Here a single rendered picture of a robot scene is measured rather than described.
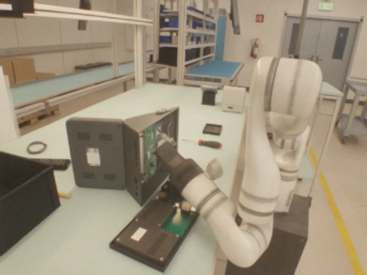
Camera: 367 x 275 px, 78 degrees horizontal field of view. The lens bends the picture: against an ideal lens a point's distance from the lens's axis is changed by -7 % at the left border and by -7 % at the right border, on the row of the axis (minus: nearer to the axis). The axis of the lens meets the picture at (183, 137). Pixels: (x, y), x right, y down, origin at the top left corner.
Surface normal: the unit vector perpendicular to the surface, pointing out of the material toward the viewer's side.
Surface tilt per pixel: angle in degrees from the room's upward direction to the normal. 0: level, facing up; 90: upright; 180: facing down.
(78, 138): 90
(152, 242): 0
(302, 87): 78
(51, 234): 0
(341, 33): 90
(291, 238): 90
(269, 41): 90
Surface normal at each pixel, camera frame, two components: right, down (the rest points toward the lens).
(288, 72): -0.37, -0.29
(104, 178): -0.02, 0.39
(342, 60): -0.29, 0.37
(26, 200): 0.95, 0.15
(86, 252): 0.04, -0.92
